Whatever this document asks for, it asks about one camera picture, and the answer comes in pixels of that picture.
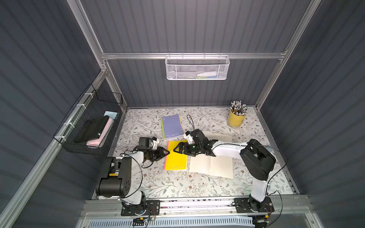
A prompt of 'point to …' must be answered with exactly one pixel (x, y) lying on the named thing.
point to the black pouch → (92, 128)
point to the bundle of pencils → (238, 109)
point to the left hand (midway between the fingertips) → (168, 154)
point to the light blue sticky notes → (111, 114)
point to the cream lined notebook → (212, 166)
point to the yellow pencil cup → (235, 120)
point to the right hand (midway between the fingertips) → (177, 153)
